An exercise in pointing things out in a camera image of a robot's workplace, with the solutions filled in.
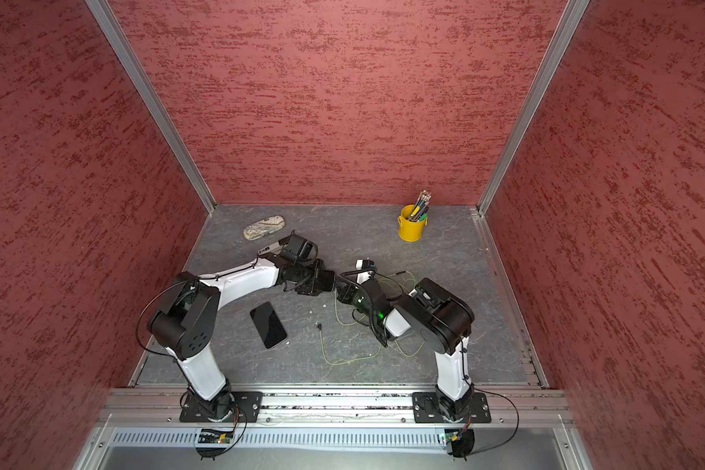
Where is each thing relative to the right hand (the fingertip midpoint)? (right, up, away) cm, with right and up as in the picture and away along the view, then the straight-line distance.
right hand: (333, 286), depth 92 cm
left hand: (-1, +2, +1) cm, 2 cm away
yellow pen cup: (+28, +18, +16) cm, 37 cm away
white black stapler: (-23, +11, +11) cm, 28 cm away
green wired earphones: (+20, +5, -33) cm, 38 cm away
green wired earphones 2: (+10, -19, -9) cm, 24 cm away
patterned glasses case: (-29, +19, +18) cm, 39 cm away
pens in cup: (+31, +26, +11) cm, 42 cm away
